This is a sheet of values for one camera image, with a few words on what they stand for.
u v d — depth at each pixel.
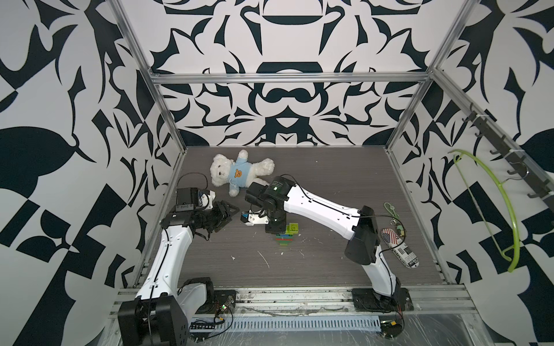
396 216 0.50
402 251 0.83
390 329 0.72
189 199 0.63
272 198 0.54
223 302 0.74
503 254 0.61
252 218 0.70
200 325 0.73
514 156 0.58
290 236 0.79
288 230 0.77
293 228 0.78
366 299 0.74
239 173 0.99
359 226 0.55
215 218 0.70
